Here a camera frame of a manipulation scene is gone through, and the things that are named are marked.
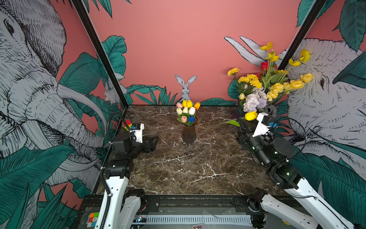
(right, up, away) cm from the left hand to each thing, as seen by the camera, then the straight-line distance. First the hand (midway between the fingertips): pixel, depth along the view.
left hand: (154, 136), depth 73 cm
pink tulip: (+16, +9, 0) cm, 18 cm away
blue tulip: (+19, +9, +1) cm, 21 cm away
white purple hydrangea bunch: (+58, +20, +9) cm, 62 cm away
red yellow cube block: (-27, +6, +31) cm, 41 cm away
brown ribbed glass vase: (+18, 0, +20) cm, 27 cm away
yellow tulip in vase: (+18, +17, +4) cm, 25 cm away
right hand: (+38, +10, -14) cm, 42 cm away
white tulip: (+20, +13, +2) cm, 24 cm away
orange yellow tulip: (+23, +16, +6) cm, 29 cm away
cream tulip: (+13, +13, +5) cm, 19 cm away
